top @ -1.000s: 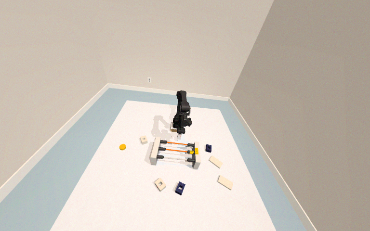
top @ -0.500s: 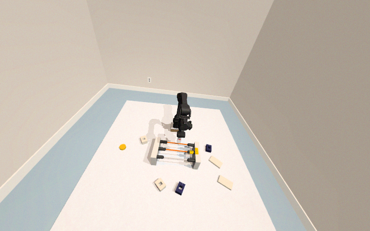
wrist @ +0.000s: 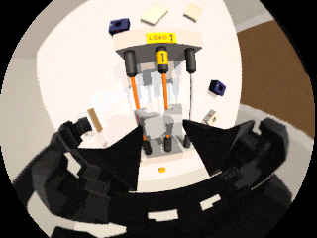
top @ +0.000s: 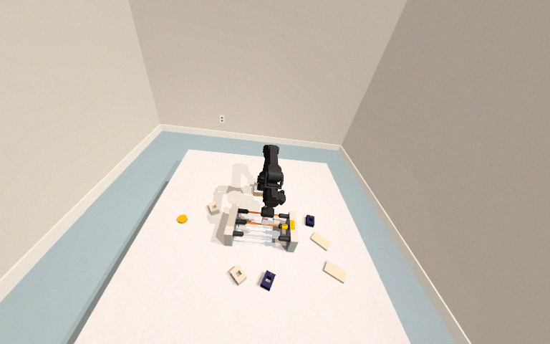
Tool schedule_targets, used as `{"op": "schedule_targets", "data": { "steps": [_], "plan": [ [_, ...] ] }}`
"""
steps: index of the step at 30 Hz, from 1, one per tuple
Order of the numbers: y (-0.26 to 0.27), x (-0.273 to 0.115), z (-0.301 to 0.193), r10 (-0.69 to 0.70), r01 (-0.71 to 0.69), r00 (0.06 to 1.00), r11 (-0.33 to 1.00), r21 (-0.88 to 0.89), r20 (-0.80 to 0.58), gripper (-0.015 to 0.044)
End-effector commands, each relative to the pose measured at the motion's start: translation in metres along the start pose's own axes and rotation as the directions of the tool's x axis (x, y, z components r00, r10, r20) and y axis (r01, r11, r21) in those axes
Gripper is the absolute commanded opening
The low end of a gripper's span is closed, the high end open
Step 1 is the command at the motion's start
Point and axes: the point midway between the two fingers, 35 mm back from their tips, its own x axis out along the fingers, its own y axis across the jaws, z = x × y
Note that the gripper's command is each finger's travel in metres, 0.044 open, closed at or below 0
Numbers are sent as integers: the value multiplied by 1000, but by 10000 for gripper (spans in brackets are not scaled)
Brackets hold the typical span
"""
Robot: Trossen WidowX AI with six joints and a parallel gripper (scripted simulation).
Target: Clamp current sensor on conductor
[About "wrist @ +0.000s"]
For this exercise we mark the yellow short cylinder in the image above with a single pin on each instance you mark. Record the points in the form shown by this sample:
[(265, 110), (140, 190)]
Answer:
[(162, 169)]

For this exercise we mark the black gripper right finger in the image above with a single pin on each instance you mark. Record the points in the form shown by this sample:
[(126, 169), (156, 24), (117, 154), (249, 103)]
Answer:
[(214, 144)]

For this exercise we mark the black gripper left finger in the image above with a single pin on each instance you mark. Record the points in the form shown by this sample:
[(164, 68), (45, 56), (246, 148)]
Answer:
[(122, 159)]

